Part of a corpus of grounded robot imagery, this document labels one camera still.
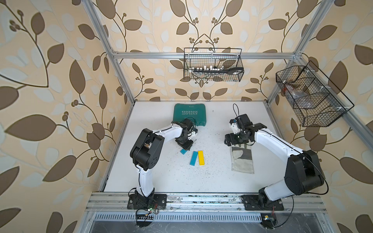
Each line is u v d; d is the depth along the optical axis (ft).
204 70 2.71
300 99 2.31
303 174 1.42
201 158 2.93
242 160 2.92
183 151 3.03
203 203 2.47
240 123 2.36
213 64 3.16
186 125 2.42
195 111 3.55
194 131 2.91
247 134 2.08
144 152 1.68
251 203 2.40
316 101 2.39
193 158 2.94
